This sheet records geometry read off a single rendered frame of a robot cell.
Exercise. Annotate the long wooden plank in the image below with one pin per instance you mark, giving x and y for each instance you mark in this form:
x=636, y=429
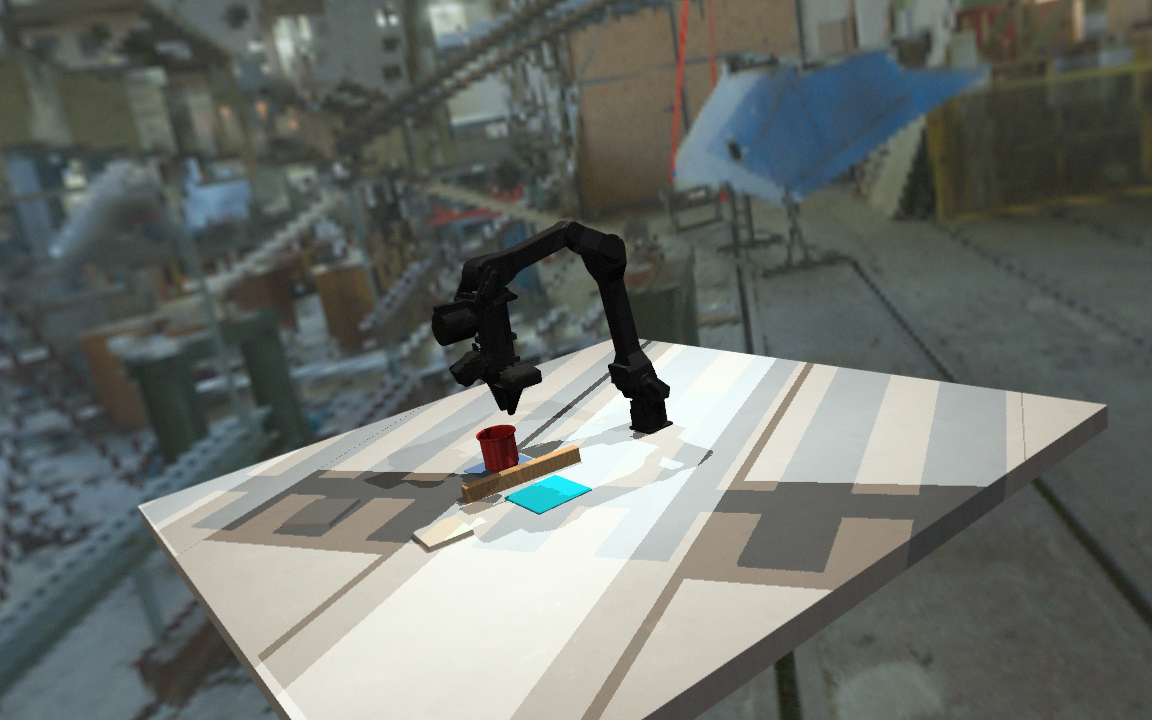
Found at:
x=519, y=474

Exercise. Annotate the dark red cup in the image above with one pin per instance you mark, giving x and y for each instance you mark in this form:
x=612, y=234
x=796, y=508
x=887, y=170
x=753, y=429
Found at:
x=498, y=447

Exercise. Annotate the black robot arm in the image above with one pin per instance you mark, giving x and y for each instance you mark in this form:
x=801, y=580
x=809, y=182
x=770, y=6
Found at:
x=486, y=312

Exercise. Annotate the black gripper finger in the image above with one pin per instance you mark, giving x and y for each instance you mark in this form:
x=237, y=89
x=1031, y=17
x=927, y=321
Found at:
x=490, y=380
x=511, y=399

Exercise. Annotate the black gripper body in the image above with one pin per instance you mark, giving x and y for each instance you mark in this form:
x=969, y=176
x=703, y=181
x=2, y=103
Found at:
x=501, y=349

